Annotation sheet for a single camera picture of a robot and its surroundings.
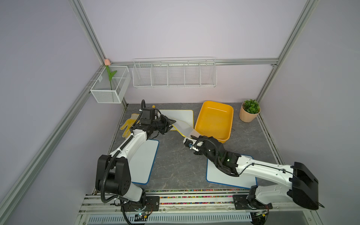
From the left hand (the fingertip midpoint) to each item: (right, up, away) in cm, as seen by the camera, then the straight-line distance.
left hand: (177, 121), depth 82 cm
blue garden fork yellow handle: (-22, +12, +37) cm, 45 cm away
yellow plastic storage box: (+28, 0, +27) cm, 39 cm away
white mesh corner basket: (-43, +23, +7) cm, 49 cm away
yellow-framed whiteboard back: (+6, +3, +33) cm, 34 cm away
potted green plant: (+52, +8, +18) cm, 55 cm away
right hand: (+10, -6, -7) cm, 14 cm away
